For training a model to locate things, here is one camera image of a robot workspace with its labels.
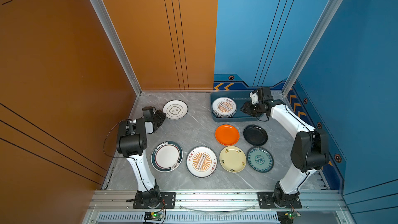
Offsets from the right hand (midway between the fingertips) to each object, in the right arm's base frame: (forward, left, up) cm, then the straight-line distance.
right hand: (241, 109), depth 92 cm
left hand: (+8, +48, -9) cm, 50 cm away
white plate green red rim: (-23, +44, -13) cm, 52 cm away
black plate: (-10, -9, -13) cm, 19 cm away
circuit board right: (-51, -16, -16) cm, 56 cm away
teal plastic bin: (+22, -5, -13) cm, 26 cm away
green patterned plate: (-25, -9, -14) cm, 30 cm away
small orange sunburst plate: (+11, +8, -11) cm, 18 cm away
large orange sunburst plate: (-26, +24, -13) cm, 38 cm away
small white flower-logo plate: (+11, +43, -12) cm, 46 cm away
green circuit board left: (-51, +47, -15) cm, 70 cm away
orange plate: (-9, +8, -14) cm, 19 cm away
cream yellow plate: (-25, +7, -13) cm, 29 cm away
